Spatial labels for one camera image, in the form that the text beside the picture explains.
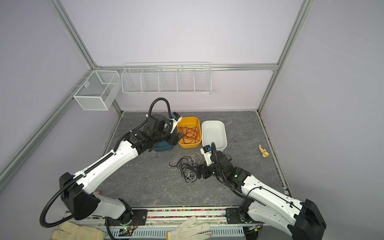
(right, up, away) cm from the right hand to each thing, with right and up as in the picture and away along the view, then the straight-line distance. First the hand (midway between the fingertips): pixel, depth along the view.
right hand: (198, 166), depth 77 cm
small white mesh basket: (-66, +44, +19) cm, 81 cm away
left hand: (-11, +18, -1) cm, 21 cm away
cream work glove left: (-61, -29, -7) cm, 68 cm away
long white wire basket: (-21, +53, +23) cm, 62 cm away
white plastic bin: (+12, +17, +32) cm, 38 cm away
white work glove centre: (-6, -29, -7) cm, 30 cm away
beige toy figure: (+42, +3, +17) cm, 46 cm away
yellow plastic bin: (-6, +20, +34) cm, 40 cm away
